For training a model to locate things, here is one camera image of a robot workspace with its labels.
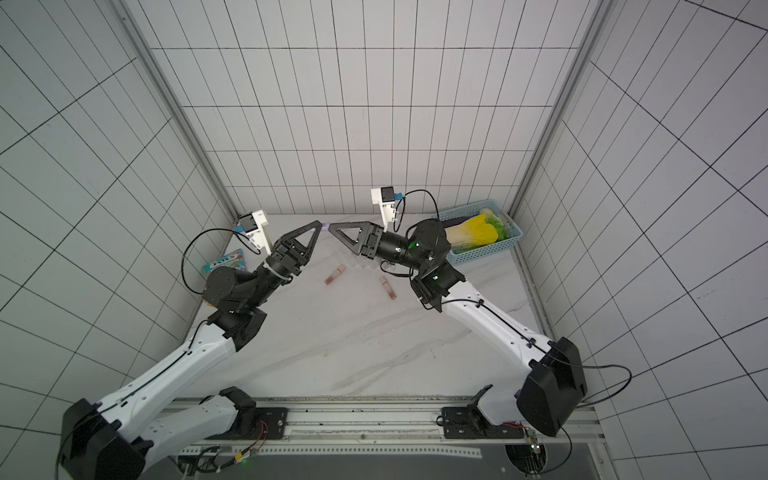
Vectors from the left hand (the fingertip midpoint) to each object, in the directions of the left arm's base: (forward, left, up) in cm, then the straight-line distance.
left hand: (322, 229), depth 60 cm
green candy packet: (+20, +42, -40) cm, 61 cm away
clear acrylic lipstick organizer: (+21, -6, -43) cm, 48 cm away
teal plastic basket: (+43, -47, -36) cm, 73 cm away
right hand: (-4, 0, +1) cm, 4 cm away
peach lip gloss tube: (+17, +4, -41) cm, 44 cm away
